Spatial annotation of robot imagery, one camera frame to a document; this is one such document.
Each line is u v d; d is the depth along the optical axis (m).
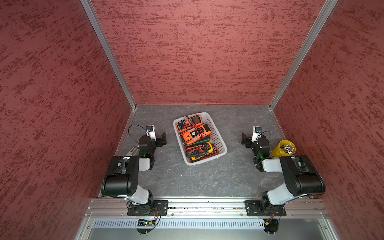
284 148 0.79
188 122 0.94
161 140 0.85
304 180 0.45
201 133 0.87
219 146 0.92
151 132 0.80
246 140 0.85
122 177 0.46
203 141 0.89
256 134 0.80
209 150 0.86
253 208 0.74
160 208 0.76
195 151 0.83
